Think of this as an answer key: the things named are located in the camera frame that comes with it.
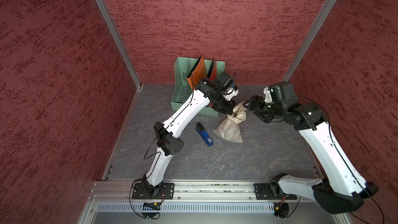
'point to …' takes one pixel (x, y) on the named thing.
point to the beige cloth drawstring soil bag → (229, 129)
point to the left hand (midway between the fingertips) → (229, 115)
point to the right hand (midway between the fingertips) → (246, 111)
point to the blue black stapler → (204, 134)
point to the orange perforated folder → (199, 73)
